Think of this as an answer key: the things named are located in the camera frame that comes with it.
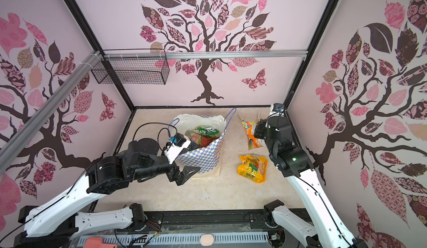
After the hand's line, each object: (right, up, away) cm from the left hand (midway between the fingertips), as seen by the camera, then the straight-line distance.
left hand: (190, 162), depth 58 cm
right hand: (+28, +16, +8) cm, 34 cm away
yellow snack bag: (+28, -8, +23) cm, 37 cm away
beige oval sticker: (+5, -37, +12) cm, 39 cm away
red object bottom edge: (-42, -37, +11) cm, 57 cm away
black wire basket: (-54, +54, +64) cm, 99 cm away
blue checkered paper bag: (+6, -2, +15) cm, 16 cm away
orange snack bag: (+24, +6, +8) cm, 26 cm away
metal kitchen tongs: (+38, +20, +56) cm, 70 cm away
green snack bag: (+3, +10, +31) cm, 33 cm away
